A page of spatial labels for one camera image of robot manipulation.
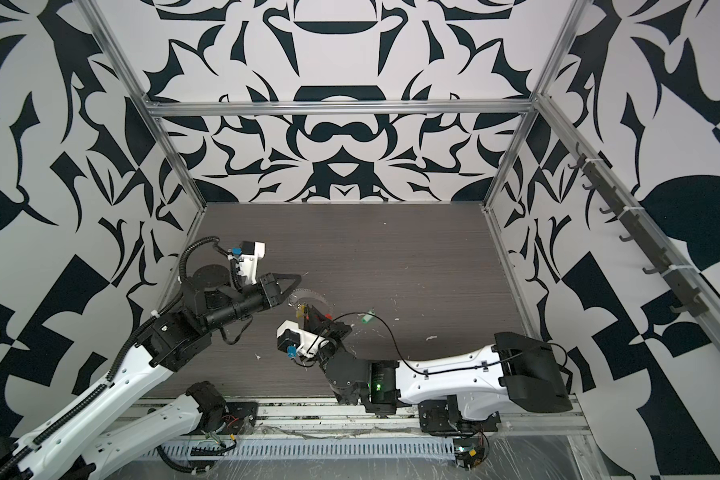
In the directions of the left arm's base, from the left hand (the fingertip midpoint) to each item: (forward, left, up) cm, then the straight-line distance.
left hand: (303, 274), depth 64 cm
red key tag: (-6, -5, -7) cm, 11 cm away
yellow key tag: (-7, +1, -4) cm, 8 cm away
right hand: (-5, -2, -5) cm, 7 cm away
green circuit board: (-30, -37, -32) cm, 57 cm away
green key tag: (+3, -14, -30) cm, 34 cm away
